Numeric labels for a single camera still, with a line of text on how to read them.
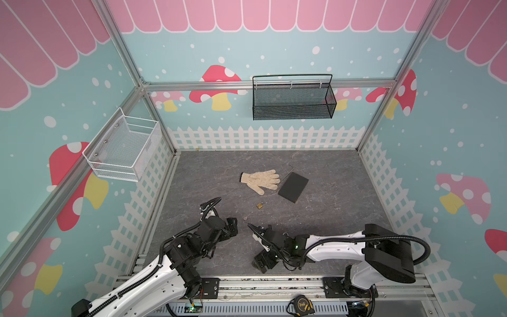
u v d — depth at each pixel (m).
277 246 0.62
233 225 0.73
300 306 0.68
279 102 0.93
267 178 1.06
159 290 0.58
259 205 0.97
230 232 0.58
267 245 0.62
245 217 0.93
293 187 1.05
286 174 1.09
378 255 0.42
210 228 0.55
